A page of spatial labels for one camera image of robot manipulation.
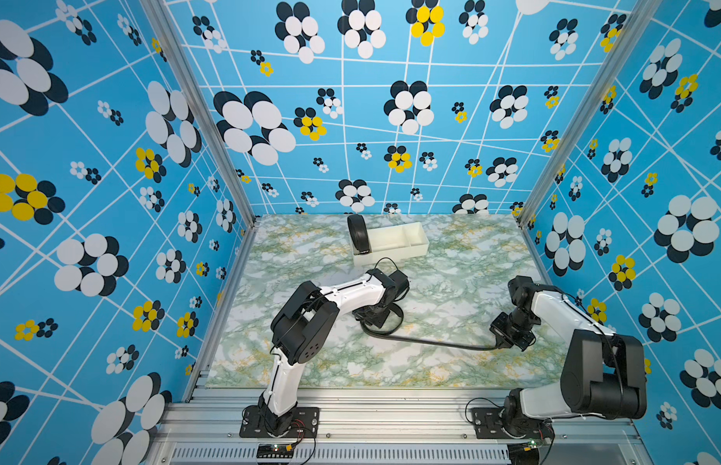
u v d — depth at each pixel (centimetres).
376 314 77
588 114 86
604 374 43
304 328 51
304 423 72
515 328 72
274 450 72
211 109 89
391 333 89
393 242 112
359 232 95
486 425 72
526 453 70
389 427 74
